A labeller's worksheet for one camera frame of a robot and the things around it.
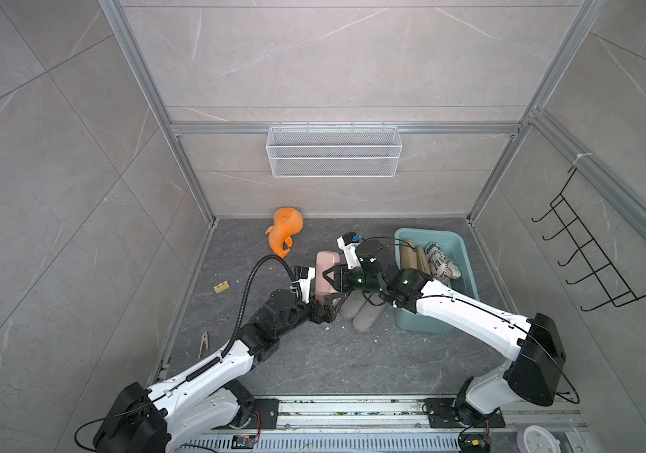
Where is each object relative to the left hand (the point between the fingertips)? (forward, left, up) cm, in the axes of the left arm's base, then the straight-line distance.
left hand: (337, 291), depth 75 cm
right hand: (+4, +2, +3) cm, 5 cm away
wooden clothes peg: (-5, +41, -19) cm, 45 cm away
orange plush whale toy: (+39, +17, -13) cm, 45 cm away
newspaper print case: (+9, -32, -3) cm, 33 cm away
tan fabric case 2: (+13, -28, -6) cm, 32 cm away
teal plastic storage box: (+18, -41, -8) cm, 45 cm away
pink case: (+7, +3, +5) cm, 9 cm away
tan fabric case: (+12, -22, -1) cm, 26 cm away
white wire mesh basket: (+52, -2, +10) cm, 53 cm away
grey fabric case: (0, -10, -17) cm, 20 cm away
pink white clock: (-33, -48, -18) cm, 61 cm away
